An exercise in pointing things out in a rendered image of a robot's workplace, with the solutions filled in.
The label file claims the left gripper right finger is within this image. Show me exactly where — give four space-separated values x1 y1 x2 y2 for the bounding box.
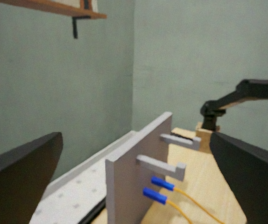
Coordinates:
209 132 268 224

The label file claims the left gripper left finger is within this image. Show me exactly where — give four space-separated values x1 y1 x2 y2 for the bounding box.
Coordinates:
0 132 63 224

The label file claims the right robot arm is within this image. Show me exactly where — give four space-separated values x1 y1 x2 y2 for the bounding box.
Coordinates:
200 79 268 132

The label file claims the orange cable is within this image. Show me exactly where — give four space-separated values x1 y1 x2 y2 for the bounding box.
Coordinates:
162 181 225 224

